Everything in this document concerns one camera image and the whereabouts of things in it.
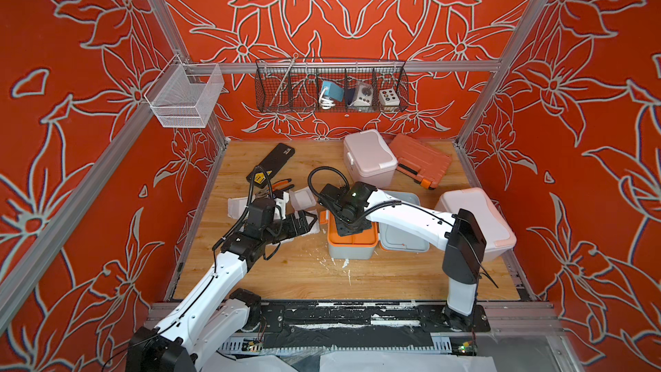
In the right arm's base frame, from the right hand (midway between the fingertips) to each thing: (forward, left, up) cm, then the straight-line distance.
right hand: (342, 231), depth 80 cm
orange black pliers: (+25, +25, -9) cm, 36 cm away
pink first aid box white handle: (+29, -10, +2) cm, 31 cm away
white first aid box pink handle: (-2, -47, +3) cm, 47 cm away
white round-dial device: (+42, -8, +22) cm, 48 cm away
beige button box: (+46, -18, +19) cm, 52 cm away
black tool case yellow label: (+32, +32, -8) cm, 46 cm away
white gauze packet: (+5, +10, -10) cm, 15 cm away
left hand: (+2, +11, +4) cm, 12 cm away
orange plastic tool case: (+34, -32, -5) cm, 47 cm away
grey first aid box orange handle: (-2, -12, +1) cm, 12 cm away
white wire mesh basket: (+43, +59, +21) cm, 76 cm away
